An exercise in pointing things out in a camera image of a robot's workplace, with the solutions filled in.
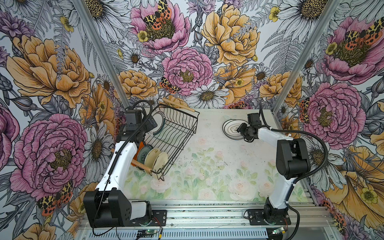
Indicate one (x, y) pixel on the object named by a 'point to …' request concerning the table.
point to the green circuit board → (147, 231)
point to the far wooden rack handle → (178, 105)
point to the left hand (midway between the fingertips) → (146, 127)
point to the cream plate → (150, 157)
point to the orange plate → (140, 145)
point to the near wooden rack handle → (138, 164)
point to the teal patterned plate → (142, 153)
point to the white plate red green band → (159, 118)
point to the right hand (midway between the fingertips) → (239, 134)
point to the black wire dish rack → (175, 127)
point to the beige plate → (159, 163)
